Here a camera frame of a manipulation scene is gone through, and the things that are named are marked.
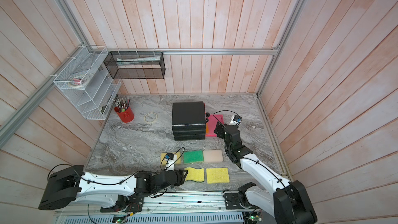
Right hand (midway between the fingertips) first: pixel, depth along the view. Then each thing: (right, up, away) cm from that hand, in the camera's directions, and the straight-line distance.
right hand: (223, 123), depth 86 cm
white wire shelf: (-68, +13, -8) cm, 69 cm away
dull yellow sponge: (-34, -19, +2) cm, 39 cm away
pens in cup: (-60, +11, +7) cm, 61 cm away
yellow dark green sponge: (-16, -26, -6) cm, 32 cm away
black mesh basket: (-57, +39, +19) cm, 71 cm away
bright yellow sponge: (-3, -28, -5) cm, 28 cm away
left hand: (-22, -26, -8) cm, 35 cm away
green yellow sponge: (-17, -19, +1) cm, 26 cm away
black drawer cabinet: (-19, +1, -3) cm, 20 cm away
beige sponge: (-6, -19, +3) cm, 20 cm away
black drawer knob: (-9, +5, +2) cm, 10 cm away
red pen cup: (-60, +3, +14) cm, 62 cm away
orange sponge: (-9, -3, -2) cm, 10 cm away
